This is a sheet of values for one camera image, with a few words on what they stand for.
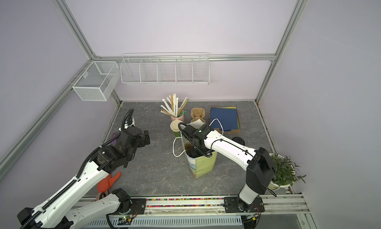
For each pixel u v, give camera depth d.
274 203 0.75
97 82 1.02
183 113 1.01
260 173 0.43
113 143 0.53
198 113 1.12
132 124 0.60
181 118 1.00
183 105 0.99
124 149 0.51
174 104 0.99
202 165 0.69
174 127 0.96
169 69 0.99
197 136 0.55
